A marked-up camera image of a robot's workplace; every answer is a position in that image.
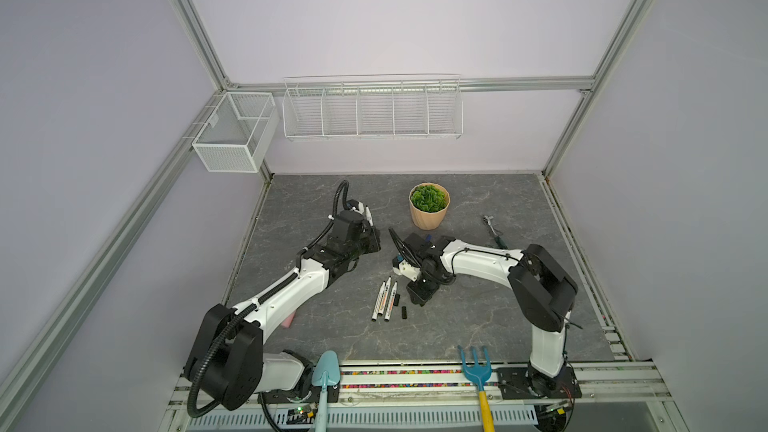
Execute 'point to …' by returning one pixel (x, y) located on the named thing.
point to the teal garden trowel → (326, 373)
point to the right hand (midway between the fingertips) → (418, 298)
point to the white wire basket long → (373, 107)
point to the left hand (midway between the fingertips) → (379, 235)
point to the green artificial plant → (429, 198)
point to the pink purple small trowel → (287, 323)
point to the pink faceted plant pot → (425, 220)
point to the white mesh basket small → (238, 132)
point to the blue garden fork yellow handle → (482, 374)
